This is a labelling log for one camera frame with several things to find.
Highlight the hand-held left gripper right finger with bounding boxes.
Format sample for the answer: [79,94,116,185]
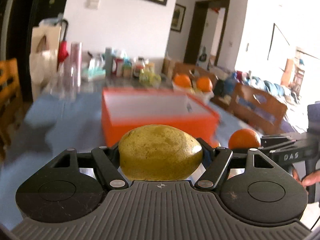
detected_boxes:
[194,137,275,191]

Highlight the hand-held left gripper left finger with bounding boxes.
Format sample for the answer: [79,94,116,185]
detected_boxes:
[50,142,129,190]

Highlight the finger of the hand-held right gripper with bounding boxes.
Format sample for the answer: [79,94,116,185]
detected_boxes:
[260,134,300,144]
[259,142,285,154]

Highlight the orange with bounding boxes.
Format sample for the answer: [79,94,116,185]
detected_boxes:
[228,129,261,150]
[174,74,192,88]
[196,77,213,92]

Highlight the green-yellow mango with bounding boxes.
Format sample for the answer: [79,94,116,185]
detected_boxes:
[118,124,203,181]

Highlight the orange cardboard box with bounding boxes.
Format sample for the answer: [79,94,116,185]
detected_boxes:
[101,87,220,148]

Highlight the white plastic colander basket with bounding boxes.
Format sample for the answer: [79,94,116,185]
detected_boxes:
[172,81,215,98]

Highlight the person's right hand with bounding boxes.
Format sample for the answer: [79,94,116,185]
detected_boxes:
[292,167,320,188]

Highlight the pile of clothes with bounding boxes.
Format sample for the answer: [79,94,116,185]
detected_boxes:
[225,71,305,98]

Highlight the blue printed tablecloth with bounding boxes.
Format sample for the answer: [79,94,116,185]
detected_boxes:
[0,94,300,180]

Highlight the green tissue box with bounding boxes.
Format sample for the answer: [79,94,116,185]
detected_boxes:
[81,66,107,80]

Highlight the red packet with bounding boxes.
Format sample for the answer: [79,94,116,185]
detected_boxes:
[113,57,125,77]

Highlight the bottle with black cap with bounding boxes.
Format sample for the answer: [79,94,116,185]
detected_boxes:
[134,57,146,78]

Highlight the grey thermos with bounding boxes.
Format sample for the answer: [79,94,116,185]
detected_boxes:
[104,47,113,77]

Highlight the clear plastic tumbler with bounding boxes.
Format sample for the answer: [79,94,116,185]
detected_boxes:
[70,42,82,90]

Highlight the white plastic bag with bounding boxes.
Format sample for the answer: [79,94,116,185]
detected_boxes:
[29,50,59,85]

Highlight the red umbrella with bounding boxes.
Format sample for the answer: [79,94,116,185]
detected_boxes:
[58,19,69,63]

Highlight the beige paper bag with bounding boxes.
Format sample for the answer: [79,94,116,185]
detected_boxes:
[31,26,62,55]

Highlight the small framed picture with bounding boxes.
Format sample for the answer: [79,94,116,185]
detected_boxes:
[171,4,186,32]

